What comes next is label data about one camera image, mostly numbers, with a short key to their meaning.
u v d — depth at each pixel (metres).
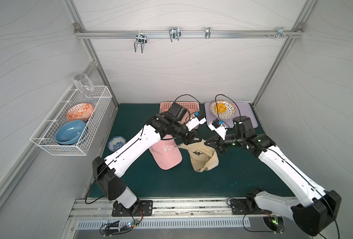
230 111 1.15
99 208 0.75
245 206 0.73
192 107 1.15
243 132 0.56
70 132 0.62
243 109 1.19
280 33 0.77
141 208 0.73
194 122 0.62
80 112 0.71
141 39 0.78
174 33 0.76
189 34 0.78
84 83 0.74
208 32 0.73
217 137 0.64
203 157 0.75
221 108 1.16
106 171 0.41
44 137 0.56
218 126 0.61
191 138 0.59
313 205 0.38
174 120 0.55
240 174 0.84
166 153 0.88
